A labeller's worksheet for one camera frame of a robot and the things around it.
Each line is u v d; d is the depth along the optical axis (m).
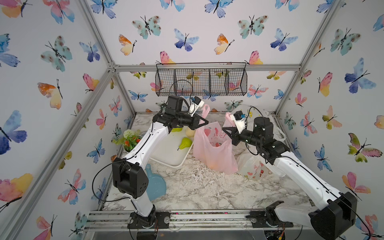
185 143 0.97
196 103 0.67
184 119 0.67
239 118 0.61
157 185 0.85
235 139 0.63
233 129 0.65
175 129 1.08
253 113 1.13
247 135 0.62
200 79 0.98
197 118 0.66
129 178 0.44
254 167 0.82
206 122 0.74
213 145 0.67
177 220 0.76
